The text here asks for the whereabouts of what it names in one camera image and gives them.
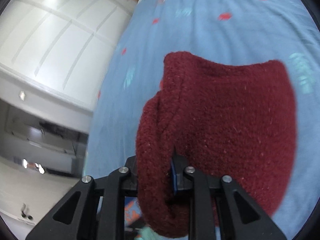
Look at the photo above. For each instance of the dark red knitted sweater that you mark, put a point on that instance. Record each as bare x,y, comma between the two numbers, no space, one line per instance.
235,120

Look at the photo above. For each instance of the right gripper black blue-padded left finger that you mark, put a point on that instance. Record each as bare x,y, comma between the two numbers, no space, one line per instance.
92,209

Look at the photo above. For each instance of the blue patterned bed cover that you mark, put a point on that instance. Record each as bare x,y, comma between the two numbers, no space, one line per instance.
235,32

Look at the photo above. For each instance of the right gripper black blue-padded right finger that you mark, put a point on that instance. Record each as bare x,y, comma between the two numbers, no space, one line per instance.
219,208

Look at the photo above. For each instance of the white wardrobe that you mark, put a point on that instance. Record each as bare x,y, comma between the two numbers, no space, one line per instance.
55,53

